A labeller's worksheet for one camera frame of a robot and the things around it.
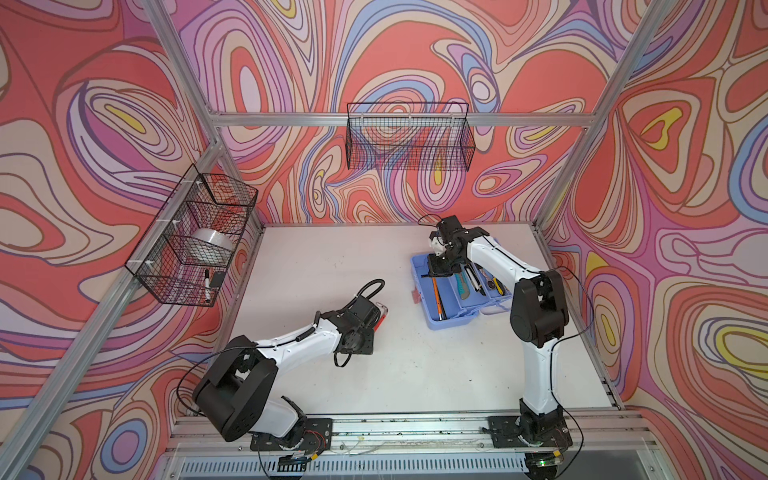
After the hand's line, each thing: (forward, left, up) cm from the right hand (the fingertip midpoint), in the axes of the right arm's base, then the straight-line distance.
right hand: (434, 278), depth 96 cm
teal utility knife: (-3, -9, +1) cm, 9 cm away
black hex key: (-7, -2, -6) cm, 10 cm away
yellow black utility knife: (-4, -12, +2) cm, 13 cm away
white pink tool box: (-10, -5, +2) cm, 11 cm away
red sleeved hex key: (-10, +18, -8) cm, 22 cm away
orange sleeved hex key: (-4, -1, -5) cm, 7 cm away
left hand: (-19, +21, -5) cm, 29 cm away
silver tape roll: (-4, +59, +25) cm, 64 cm away
